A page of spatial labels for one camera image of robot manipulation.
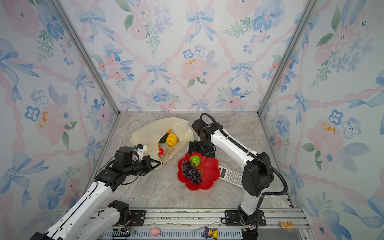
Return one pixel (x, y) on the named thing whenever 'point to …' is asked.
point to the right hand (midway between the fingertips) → (196, 154)
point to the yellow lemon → (171, 139)
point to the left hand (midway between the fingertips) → (161, 161)
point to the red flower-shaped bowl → (209, 168)
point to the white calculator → (230, 176)
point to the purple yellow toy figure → (209, 232)
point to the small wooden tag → (287, 225)
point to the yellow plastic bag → (149, 132)
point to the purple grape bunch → (190, 172)
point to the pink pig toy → (155, 232)
